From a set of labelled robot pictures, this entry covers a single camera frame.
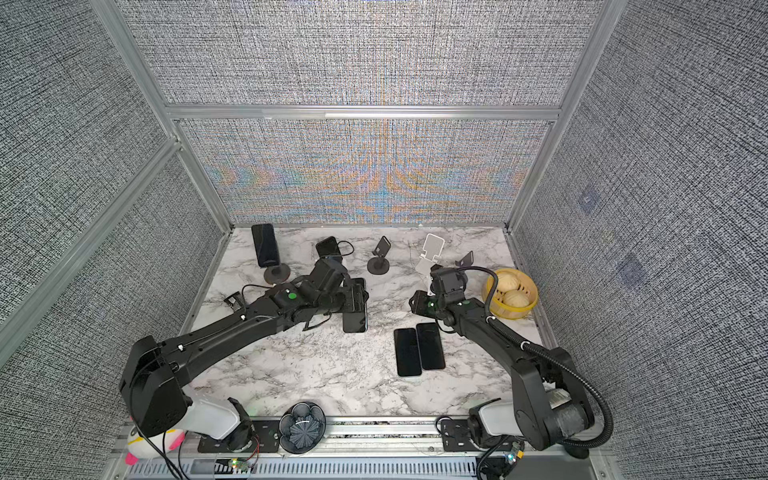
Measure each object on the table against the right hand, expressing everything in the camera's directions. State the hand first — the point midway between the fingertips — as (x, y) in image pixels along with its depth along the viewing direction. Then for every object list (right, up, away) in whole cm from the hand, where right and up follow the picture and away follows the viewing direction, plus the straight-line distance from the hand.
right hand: (415, 300), depth 89 cm
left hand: (-16, +2, -9) cm, 18 cm away
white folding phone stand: (+7, +16, +12) cm, 22 cm away
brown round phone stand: (-46, +7, +15) cm, 49 cm away
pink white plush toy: (-66, -31, -20) cm, 76 cm away
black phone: (-27, +16, +8) cm, 33 cm away
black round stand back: (-11, +10, +18) cm, 23 cm away
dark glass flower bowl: (-30, -29, -15) cm, 44 cm away
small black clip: (-57, -1, +7) cm, 58 cm away
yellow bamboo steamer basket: (+32, +1, +4) cm, 32 cm away
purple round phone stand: (+18, +11, +8) cm, 23 cm away
